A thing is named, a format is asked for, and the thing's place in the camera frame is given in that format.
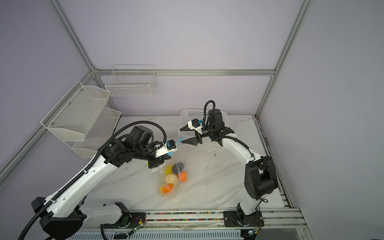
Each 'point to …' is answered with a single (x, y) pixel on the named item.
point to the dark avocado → (177, 167)
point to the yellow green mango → (169, 169)
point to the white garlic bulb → (171, 178)
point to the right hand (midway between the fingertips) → (182, 134)
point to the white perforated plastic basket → (185, 115)
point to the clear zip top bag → (179, 188)
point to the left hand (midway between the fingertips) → (166, 156)
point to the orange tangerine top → (182, 176)
